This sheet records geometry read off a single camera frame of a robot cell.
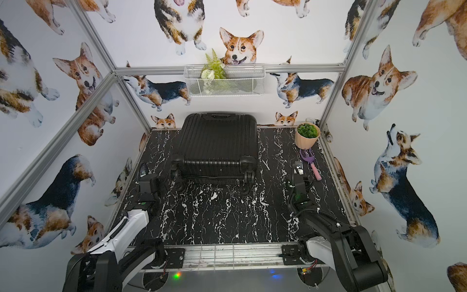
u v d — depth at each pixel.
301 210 0.63
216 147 1.25
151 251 0.62
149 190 0.66
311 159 1.06
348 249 0.42
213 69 0.82
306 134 1.03
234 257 0.75
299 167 0.74
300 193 0.67
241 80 0.93
